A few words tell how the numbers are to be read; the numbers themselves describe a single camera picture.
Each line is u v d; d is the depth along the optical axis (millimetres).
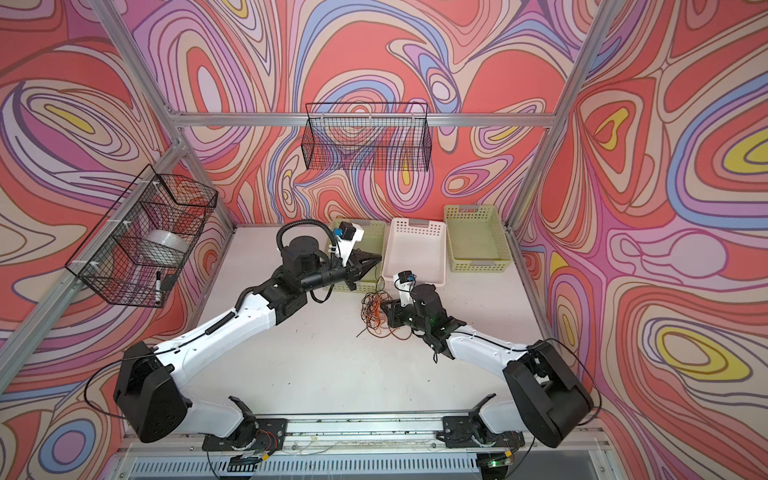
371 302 856
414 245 1141
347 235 597
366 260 673
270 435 724
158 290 718
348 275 640
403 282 758
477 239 1167
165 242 726
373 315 840
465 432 734
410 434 750
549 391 443
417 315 693
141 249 702
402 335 902
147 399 400
